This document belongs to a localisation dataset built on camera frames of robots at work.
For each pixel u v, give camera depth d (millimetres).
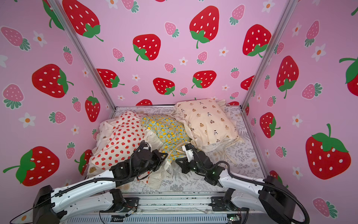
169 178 826
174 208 732
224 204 659
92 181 477
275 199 416
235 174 536
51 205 405
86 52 869
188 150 704
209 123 951
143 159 537
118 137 778
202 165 584
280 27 751
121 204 661
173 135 826
